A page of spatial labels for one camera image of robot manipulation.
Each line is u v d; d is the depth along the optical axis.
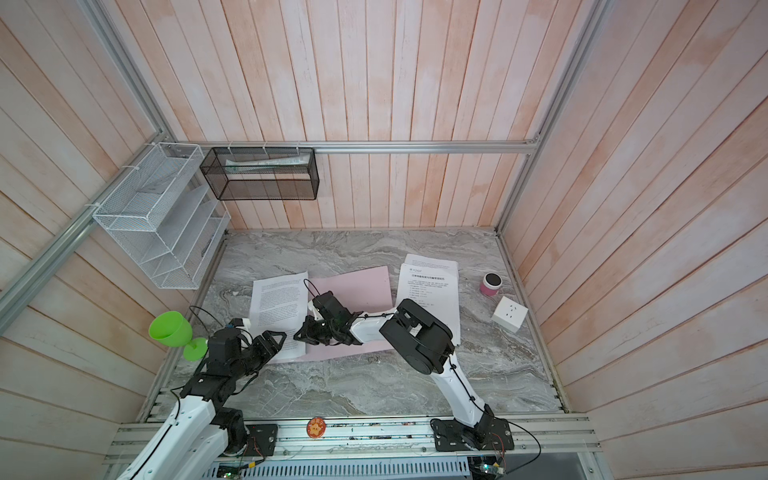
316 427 0.76
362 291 0.98
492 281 0.98
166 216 0.73
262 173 1.05
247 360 0.70
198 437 0.54
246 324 0.78
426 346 0.55
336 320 0.76
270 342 0.76
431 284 1.04
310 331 0.82
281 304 0.97
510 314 0.93
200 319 0.98
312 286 0.93
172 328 0.81
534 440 0.66
